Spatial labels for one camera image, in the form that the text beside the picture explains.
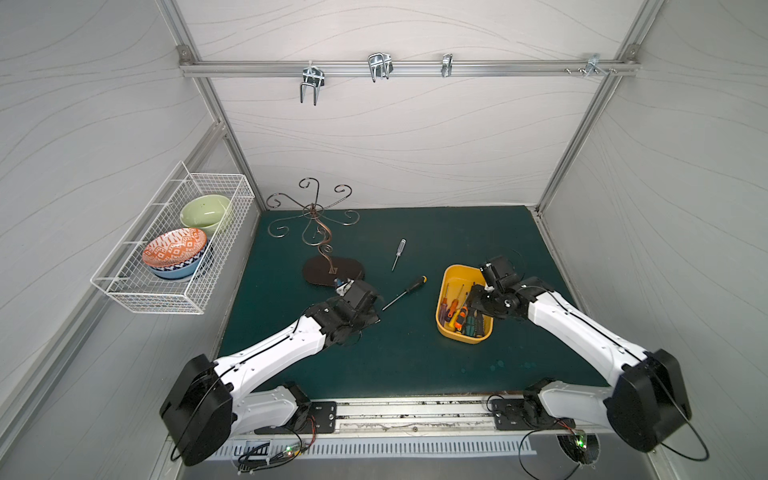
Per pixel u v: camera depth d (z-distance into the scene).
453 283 0.98
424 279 0.98
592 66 0.77
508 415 0.73
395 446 0.70
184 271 0.57
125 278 0.57
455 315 0.89
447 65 0.78
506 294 0.62
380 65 0.77
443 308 0.92
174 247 0.64
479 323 0.87
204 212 0.73
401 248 1.08
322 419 0.74
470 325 0.86
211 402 0.39
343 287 0.74
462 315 0.88
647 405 0.40
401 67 0.78
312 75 0.78
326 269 1.00
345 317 0.61
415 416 0.75
